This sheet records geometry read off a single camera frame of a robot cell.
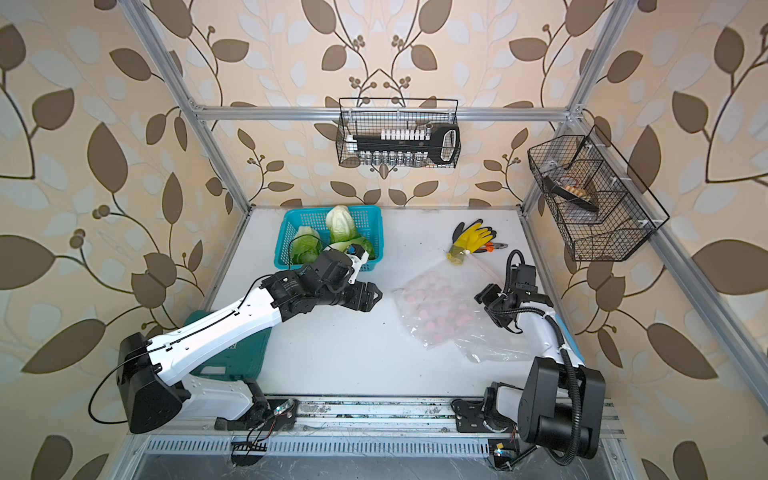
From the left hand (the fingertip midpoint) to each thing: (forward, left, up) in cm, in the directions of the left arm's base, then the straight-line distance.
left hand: (368, 288), depth 75 cm
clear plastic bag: (-7, -33, -17) cm, 38 cm away
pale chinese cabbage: (+28, +12, -7) cm, 31 cm away
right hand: (+4, -33, -14) cm, 36 cm away
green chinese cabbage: (+21, +22, -10) cm, 32 cm away
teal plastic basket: (+38, +4, -16) cm, 42 cm away
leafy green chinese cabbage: (+25, +5, -12) cm, 28 cm away
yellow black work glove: (+31, -34, -17) cm, 49 cm away
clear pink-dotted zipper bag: (+4, -21, -16) cm, 27 cm away
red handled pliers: (+29, -42, -19) cm, 54 cm away
